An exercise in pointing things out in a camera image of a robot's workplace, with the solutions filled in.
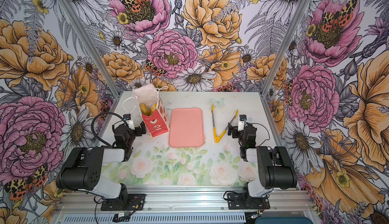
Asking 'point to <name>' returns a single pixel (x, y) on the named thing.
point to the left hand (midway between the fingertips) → (137, 124)
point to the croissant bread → (144, 109)
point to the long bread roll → (153, 107)
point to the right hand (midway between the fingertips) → (236, 124)
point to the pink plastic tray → (186, 127)
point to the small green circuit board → (122, 217)
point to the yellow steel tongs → (217, 138)
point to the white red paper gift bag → (155, 117)
